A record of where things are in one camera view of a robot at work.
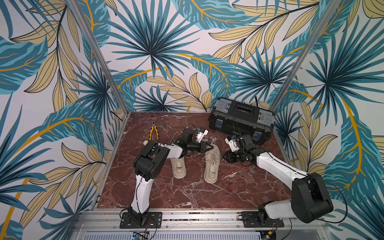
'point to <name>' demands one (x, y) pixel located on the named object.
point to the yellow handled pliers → (154, 126)
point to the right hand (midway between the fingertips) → (225, 155)
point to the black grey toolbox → (244, 117)
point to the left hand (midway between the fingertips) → (213, 148)
